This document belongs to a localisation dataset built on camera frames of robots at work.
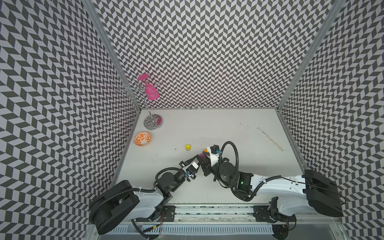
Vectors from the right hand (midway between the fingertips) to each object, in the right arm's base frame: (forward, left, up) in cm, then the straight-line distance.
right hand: (199, 158), depth 73 cm
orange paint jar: (-2, -3, +10) cm, 11 cm away
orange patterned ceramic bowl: (+22, +38, -15) cm, 47 cm away
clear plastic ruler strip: (+23, -48, -20) cm, 57 cm away
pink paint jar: (+1, -1, +1) cm, 2 cm away
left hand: (+2, +1, -2) cm, 3 cm away
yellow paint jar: (+16, +8, -17) cm, 25 cm away
